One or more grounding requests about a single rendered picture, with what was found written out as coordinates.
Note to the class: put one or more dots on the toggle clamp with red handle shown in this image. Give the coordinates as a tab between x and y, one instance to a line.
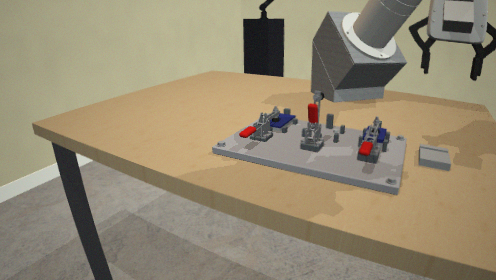
313	116
364	152
261	131

